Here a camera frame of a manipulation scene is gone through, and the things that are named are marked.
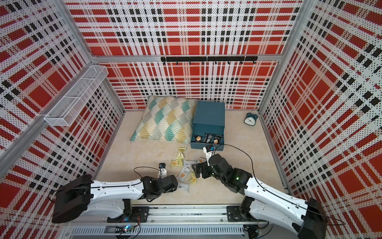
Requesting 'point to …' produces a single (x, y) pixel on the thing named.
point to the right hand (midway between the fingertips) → (202, 163)
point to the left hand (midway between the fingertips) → (171, 182)
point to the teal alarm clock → (250, 118)
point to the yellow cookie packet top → (180, 155)
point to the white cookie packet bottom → (184, 186)
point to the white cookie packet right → (201, 160)
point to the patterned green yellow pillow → (165, 119)
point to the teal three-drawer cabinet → (209, 125)
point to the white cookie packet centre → (188, 163)
